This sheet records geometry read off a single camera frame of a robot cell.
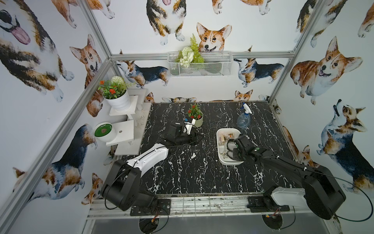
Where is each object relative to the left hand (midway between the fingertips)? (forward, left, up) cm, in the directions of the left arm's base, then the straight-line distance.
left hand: (201, 133), depth 83 cm
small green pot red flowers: (+20, +4, -5) cm, 21 cm away
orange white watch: (+5, -20, -12) cm, 24 cm away
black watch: (+2, -18, -14) cm, 23 cm away
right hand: (-7, -20, -11) cm, 24 cm away
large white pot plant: (+14, +45, +19) cm, 51 cm away
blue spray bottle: (+22, -33, -16) cm, 43 cm away
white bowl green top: (-2, +51, +6) cm, 52 cm away
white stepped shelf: (+1, +42, -1) cm, 42 cm away
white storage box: (-8, -15, -16) cm, 23 cm away
